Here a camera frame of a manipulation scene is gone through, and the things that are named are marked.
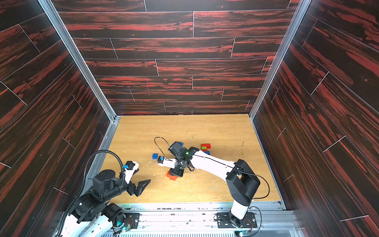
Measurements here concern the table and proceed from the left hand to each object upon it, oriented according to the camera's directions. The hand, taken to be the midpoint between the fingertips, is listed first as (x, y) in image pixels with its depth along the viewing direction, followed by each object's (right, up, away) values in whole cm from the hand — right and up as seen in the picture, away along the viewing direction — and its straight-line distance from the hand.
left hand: (144, 175), depth 72 cm
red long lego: (+10, -3, +12) cm, 16 cm away
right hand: (+14, +1, +14) cm, 20 cm away
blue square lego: (-1, +5, +25) cm, 25 cm away
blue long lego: (+16, +13, +33) cm, 39 cm away
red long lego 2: (+36, +11, +30) cm, 48 cm away
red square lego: (+13, -6, +15) cm, 21 cm away
